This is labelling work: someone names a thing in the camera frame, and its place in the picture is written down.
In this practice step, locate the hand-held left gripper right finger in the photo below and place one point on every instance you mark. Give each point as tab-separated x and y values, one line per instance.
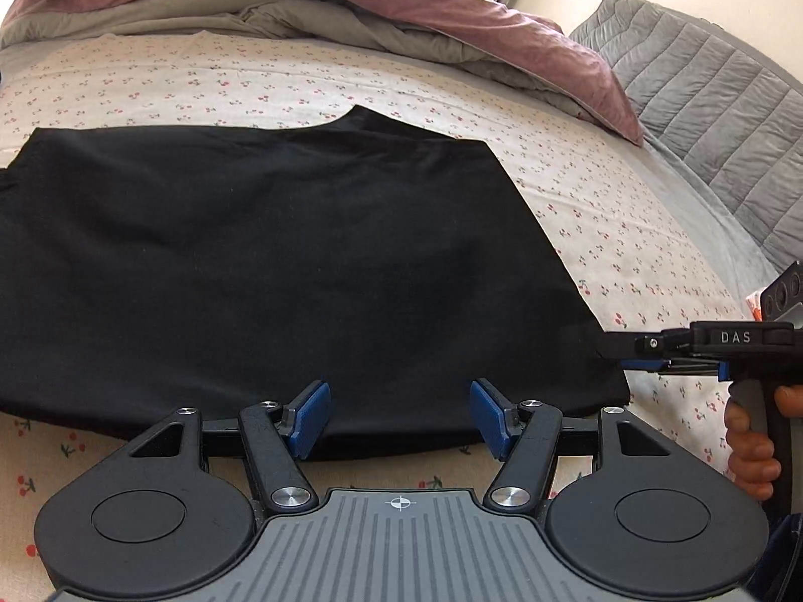
489	417

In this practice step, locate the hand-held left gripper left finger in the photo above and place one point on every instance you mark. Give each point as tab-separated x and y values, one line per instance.
310	417

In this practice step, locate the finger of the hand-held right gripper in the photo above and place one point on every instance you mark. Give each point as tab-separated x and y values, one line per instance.
633	345

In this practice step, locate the black pants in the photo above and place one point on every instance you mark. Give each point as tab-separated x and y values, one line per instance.
282	263

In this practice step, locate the person's right hand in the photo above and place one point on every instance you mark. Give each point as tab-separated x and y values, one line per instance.
750	458

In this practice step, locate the white and orange plastic packet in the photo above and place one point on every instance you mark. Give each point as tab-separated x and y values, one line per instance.
756	306

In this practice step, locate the grey bed sheet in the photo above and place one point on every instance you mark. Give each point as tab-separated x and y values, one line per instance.
709	226

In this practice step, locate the cherry print bed sheet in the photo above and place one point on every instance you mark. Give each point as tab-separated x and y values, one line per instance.
564	157

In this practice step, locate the person's dark blue clothing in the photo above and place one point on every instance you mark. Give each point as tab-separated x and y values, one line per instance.
789	564

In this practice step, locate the pink and grey duvet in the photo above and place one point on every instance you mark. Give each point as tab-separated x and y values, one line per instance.
439	19

